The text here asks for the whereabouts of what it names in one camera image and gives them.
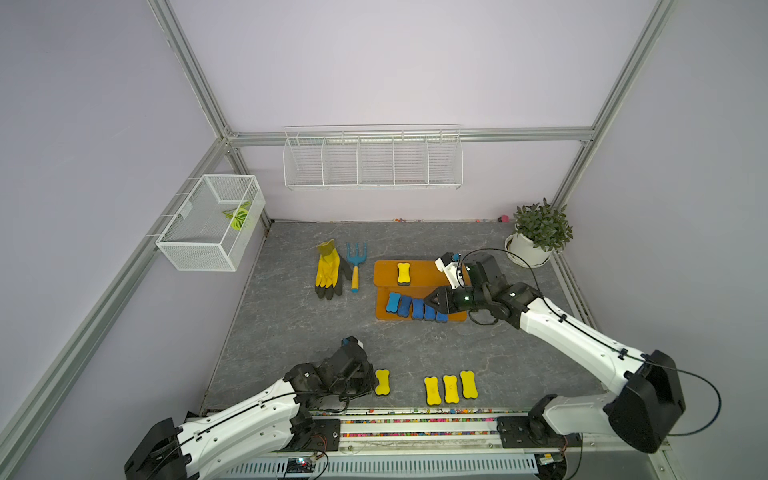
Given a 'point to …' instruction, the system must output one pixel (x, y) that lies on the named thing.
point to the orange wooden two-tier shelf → (426, 276)
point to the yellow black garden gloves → (331, 268)
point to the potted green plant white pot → (540, 228)
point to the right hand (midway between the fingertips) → (426, 298)
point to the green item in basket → (239, 215)
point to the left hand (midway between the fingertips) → (379, 386)
